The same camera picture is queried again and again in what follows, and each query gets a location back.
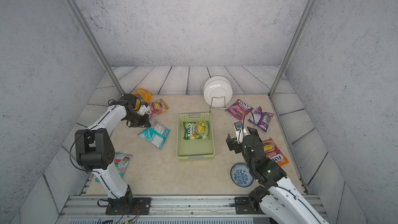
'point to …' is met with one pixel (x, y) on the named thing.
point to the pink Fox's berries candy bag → (239, 109)
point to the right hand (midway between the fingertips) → (240, 130)
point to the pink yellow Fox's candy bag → (157, 107)
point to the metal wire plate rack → (223, 108)
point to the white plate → (217, 91)
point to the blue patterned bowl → (241, 175)
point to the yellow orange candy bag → (145, 96)
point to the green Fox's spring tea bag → (196, 130)
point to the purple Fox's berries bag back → (261, 120)
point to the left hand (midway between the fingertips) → (151, 124)
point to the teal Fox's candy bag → (156, 135)
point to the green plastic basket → (194, 150)
